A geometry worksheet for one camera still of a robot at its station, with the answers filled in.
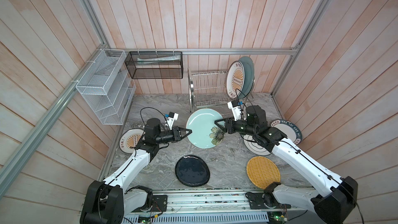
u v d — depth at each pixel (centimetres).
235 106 65
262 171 83
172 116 73
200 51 98
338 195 38
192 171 83
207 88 87
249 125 61
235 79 81
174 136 67
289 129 100
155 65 104
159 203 73
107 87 67
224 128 66
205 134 73
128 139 95
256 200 73
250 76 72
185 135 73
